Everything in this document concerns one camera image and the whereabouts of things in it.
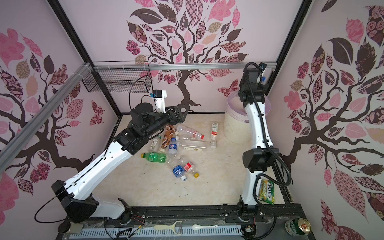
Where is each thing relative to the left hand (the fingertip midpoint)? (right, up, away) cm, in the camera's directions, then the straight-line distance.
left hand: (183, 109), depth 64 cm
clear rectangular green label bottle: (+3, -20, +37) cm, 42 cm away
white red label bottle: (+18, -12, +37) cm, 43 cm away
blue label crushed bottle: (-4, -33, +20) cm, 39 cm away
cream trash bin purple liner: (+31, -7, +26) cm, 41 cm away
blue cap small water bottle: (-10, -24, +34) cm, 43 cm away
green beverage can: (+49, -50, -2) cm, 70 cm away
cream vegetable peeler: (-6, -55, +6) cm, 56 cm away
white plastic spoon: (+5, -56, +7) cm, 57 cm away
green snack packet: (+44, -43, +16) cm, 64 cm away
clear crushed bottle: (-8, -28, +27) cm, 40 cm away
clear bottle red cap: (-2, -11, +40) cm, 42 cm away
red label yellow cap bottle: (+1, -32, +22) cm, 38 cm away
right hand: (+37, +17, +12) cm, 43 cm away
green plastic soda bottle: (-21, -27, +29) cm, 45 cm away
